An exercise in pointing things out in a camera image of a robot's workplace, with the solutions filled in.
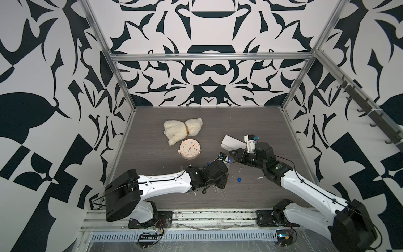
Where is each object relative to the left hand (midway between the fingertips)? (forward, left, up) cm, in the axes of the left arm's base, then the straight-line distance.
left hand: (226, 173), depth 78 cm
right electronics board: (-26, -24, -12) cm, 37 cm away
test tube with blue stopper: (-5, +2, -10) cm, 12 cm away
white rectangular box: (+21, -6, -6) cm, 23 cm away
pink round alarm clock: (+19, +19, -7) cm, 27 cm away
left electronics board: (-24, +38, -14) cm, 47 cm away
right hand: (+10, -3, +5) cm, 11 cm away
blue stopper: (+1, -8, -11) cm, 14 cm away
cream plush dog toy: (+28, +26, -1) cm, 38 cm away
